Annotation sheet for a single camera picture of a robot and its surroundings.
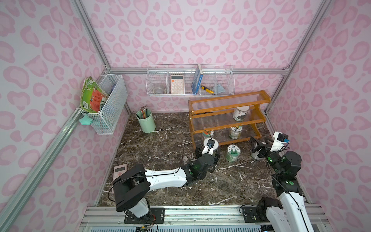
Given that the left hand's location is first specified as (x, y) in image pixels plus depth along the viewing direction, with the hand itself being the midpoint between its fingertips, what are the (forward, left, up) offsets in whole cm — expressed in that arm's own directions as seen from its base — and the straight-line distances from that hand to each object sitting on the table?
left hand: (210, 143), depth 79 cm
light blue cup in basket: (+41, -10, +6) cm, 42 cm away
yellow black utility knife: (+36, 0, +9) cm, 37 cm away
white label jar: (+20, -20, +3) cm, 28 cm away
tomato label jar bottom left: (+13, -1, -10) cm, 16 cm away
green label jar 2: (-2, -3, +1) cm, 3 cm away
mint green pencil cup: (+23, +42, -12) cm, 50 cm away
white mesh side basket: (+5, +53, +14) cm, 55 cm away
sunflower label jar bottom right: (+15, -19, -10) cm, 26 cm away
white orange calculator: (+37, +20, +12) cm, 44 cm away
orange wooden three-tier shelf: (+31, -17, -15) cm, 38 cm away
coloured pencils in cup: (+27, +43, -1) cm, 51 cm away
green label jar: (0, -15, -11) cm, 18 cm away
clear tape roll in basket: (+36, +31, +9) cm, 48 cm away
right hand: (-1, -23, +7) cm, 24 cm away
